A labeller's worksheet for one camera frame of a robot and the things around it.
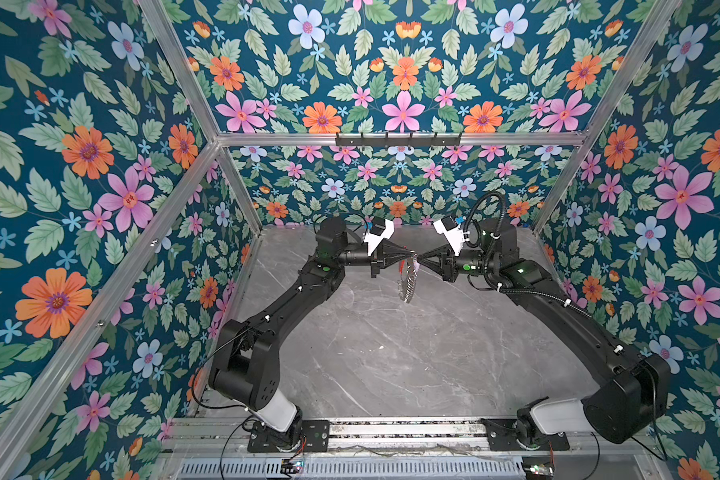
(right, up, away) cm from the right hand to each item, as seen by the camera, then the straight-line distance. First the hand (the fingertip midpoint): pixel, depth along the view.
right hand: (421, 255), depth 71 cm
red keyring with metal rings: (-3, -4, 0) cm, 6 cm away
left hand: (-3, +2, -4) cm, 5 cm away
